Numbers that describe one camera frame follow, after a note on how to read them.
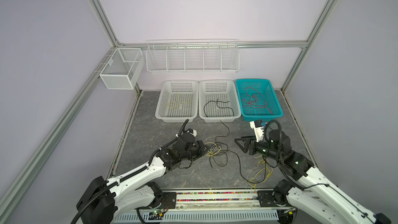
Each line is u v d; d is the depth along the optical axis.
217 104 1.12
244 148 0.64
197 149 0.66
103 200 0.40
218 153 0.88
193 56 0.97
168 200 0.74
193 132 0.76
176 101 1.15
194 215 1.14
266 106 1.10
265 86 1.15
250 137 0.64
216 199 0.75
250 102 1.13
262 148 0.63
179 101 1.13
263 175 0.80
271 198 0.73
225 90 1.19
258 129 0.64
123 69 1.01
